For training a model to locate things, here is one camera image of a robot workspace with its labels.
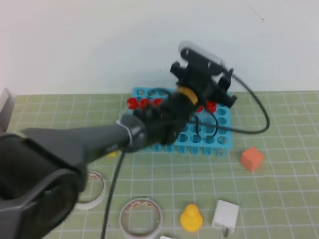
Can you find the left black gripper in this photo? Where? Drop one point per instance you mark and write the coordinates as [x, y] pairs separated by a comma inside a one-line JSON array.
[[208, 80]]

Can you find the red capped clear tube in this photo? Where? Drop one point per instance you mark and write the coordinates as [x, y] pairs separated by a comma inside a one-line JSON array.
[[211, 108]]

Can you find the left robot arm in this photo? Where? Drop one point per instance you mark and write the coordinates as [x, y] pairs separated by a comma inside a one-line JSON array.
[[43, 172]]

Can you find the cyan tube rack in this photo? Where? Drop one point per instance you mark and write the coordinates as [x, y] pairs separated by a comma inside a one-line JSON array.
[[196, 137]]

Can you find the orange cube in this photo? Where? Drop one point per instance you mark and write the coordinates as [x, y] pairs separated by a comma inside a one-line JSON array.
[[252, 159]]

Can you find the yellow cube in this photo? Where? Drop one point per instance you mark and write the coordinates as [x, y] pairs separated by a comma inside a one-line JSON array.
[[112, 154]]

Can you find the white power adapter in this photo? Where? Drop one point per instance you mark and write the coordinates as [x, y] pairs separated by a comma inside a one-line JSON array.
[[225, 217]]

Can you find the yellow rubber duck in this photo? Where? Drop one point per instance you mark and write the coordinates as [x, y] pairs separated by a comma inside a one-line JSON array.
[[191, 219]]

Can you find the front white tape roll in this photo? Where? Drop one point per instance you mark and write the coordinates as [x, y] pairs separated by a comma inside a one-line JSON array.
[[135, 203]]

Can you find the small white box edge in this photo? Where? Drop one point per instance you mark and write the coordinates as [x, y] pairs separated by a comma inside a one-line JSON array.
[[166, 237]]

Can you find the grey panel at left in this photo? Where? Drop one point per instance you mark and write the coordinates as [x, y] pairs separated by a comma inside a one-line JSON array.
[[7, 102]]

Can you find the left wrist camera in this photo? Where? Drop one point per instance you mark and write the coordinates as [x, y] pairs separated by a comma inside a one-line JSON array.
[[187, 45]]

